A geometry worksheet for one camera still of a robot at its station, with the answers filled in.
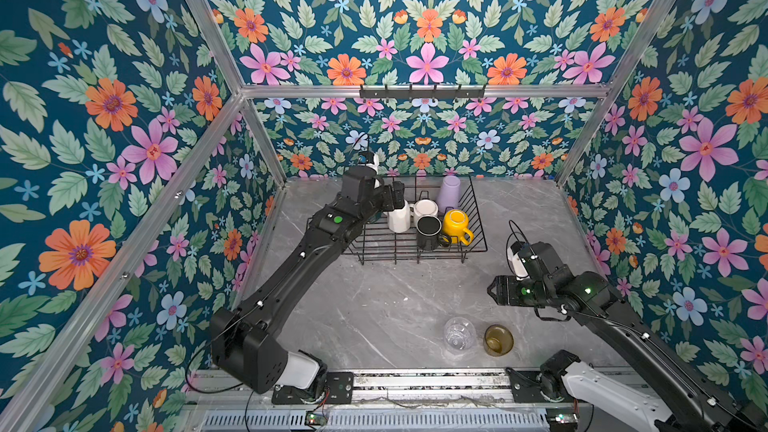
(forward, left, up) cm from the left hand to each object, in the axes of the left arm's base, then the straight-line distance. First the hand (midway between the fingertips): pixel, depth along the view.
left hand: (396, 178), depth 74 cm
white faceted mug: (+5, -1, -25) cm, 25 cm away
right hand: (-23, -24, -17) cm, 38 cm away
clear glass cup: (-29, -16, -33) cm, 47 cm away
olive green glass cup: (-32, -26, -32) cm, 52 cm away
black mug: (-2, -9, -22) cm, 24 cm away
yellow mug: (+1, -18, -22) cm, 29 cm away
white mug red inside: (+9, -10, -24) cm, 28 cm away
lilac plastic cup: (+13, -18, -22) cm, 31 cm away
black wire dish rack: (+3, +7, -33) cm, 33 cm away
